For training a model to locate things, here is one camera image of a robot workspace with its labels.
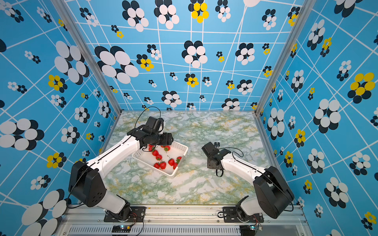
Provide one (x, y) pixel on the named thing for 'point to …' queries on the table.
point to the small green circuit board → (121, 228)
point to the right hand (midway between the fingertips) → (216, 162)
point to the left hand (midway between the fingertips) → (170, 138)
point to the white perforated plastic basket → (165, 159)
